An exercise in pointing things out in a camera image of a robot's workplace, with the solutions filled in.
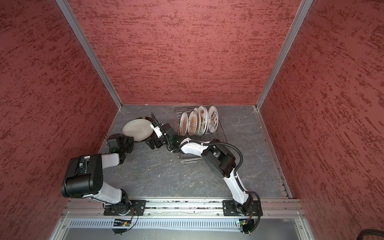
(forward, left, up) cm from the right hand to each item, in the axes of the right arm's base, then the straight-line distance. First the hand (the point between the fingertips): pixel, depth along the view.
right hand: (151, 140), depth 88 cm
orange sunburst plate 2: (+15, -25, -2) cm, 29 cm away
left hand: (+6, +12, -5) cm, 15 cm away
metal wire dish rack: (+9, -29, +5) cm, 30 cm away
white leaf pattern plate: (+12, +10, -4) cm, 16 cm away
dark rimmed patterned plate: (+23, +9, -6) cm, 26 cm away
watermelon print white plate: (+12, -32, +3) cm, 34 cm away
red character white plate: (+17, -40, -1) cm, 43 cm away
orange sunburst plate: (+15, -19, -4) cm, 25 cm away
